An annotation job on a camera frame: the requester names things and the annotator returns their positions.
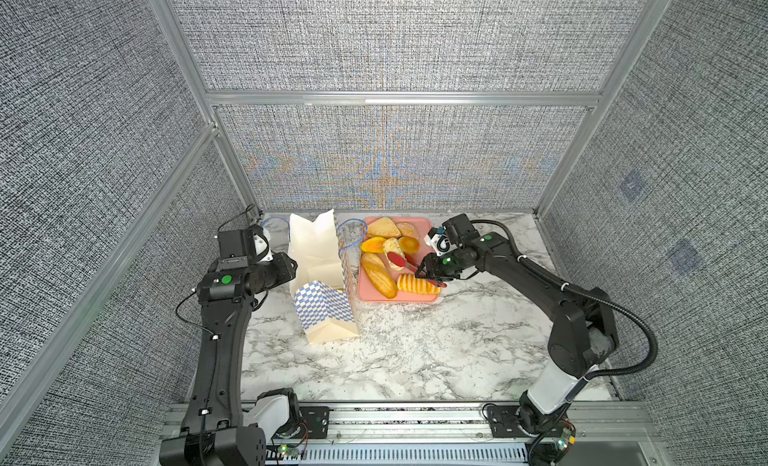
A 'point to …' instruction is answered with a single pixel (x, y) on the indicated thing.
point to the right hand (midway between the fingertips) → (421, 273)
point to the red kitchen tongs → (400, 260)
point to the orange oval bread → (373, 245)
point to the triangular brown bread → (383, 227)
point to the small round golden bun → (409, 244)
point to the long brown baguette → (380, 275)
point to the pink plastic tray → (367, 291)
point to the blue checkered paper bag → (318, 277)
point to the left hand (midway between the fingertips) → (291, 264)
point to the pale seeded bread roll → (393, 245)
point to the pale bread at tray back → (407, 229)
